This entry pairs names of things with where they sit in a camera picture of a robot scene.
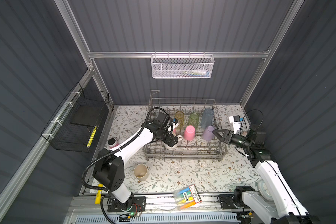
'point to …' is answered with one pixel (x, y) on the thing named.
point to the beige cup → (140, 171)
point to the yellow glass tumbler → (179, 115)
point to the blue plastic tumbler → (206, 120)
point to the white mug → (179, 139)
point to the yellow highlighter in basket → (92, 136)
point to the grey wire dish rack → (197, 150)
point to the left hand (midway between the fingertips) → (171, 137)
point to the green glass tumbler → (193, 119)
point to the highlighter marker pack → (187, 197)
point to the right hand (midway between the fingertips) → (216, 133)
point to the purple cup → (208, 134)
